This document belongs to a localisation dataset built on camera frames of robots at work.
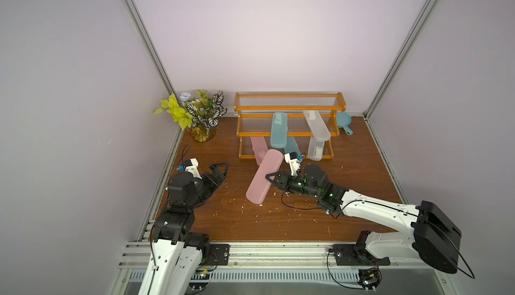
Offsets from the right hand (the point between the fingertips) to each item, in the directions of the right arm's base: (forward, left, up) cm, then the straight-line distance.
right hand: (266, 176), depth 71 cm
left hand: (+1, +14, +3) cm, 14 cm away
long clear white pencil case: (+31, -24, -6) cm, 40 cm away
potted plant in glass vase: (+29, +32, +4) cm, 43 cm away
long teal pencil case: (+27, -5, -6) cm, 28 cm away
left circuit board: (-29, +24, -25) cm, 45 cm away
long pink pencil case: (-2, +3, -6) cm, 7 cm away
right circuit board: (-27, -38, -23) cm, 52 cm away
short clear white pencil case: (+25, -24, -19) cm, 39 cm away
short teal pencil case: (+28, -13, -20) cm, 37 cm away
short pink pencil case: (+24, +4, -16) cm, 30 cm away
